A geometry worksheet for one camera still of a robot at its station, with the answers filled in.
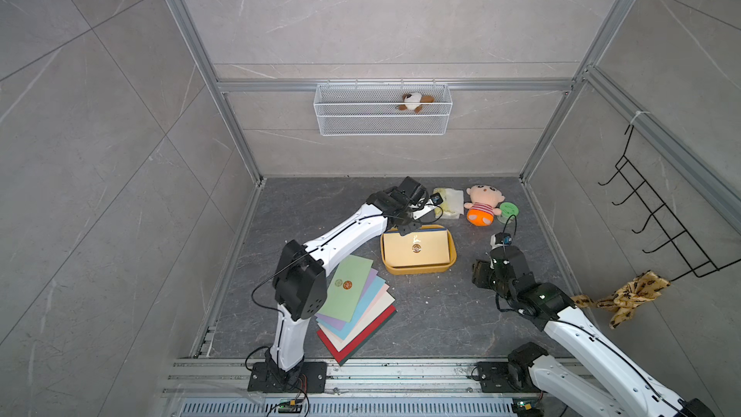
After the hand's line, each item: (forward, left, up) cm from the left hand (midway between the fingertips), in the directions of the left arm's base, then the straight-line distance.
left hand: (409, 208), depth 86 cm
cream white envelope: (-22, +9, -18) cm, 29 cm away
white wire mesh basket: (+35, +7, +12) cm, 37 cm away
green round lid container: (+9, -38, -14) cm, 42 cm away
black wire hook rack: (-24, -57, +14) cm, 64 cm away
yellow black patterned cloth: (-30, -50, -1) cm, 58 cm away
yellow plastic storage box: (-13, -10, -16) cm, 23 cm away
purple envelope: (-20, +17, -18) cm, 32 cm away
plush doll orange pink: (+9, -29, -13) cm, 33 cm away
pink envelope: (-24, +14, -17) cm, 33 cm away
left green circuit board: (-47, +33, -20) cm, 61 cm away
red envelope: (-35, +20, -18) cm, 44 cm away
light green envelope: (-16, +21, -19) cm, 33 cm away
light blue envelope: (-19, +13, -19) cm, 30 cm away
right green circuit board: (-49, -26, -19) cm, 58 cm away
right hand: (-17, -20, -6) cm, 26 cm away
